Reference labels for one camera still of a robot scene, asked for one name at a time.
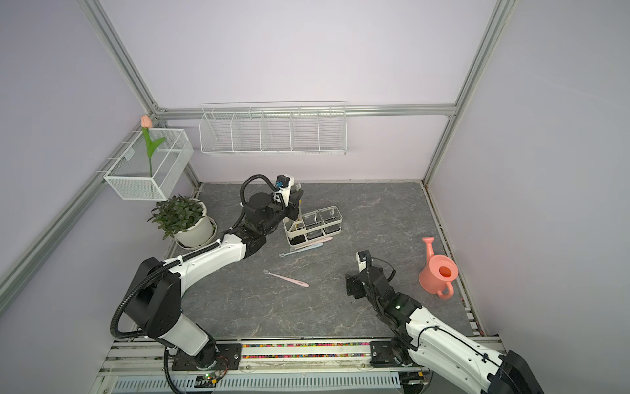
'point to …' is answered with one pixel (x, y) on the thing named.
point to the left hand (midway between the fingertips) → (302, 191)
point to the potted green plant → (185, 219)
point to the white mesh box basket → (130, 176)
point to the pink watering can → (436, 277)
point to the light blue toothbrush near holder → (283, 254)
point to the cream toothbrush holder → (324, 222)
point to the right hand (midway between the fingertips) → (357, 270)
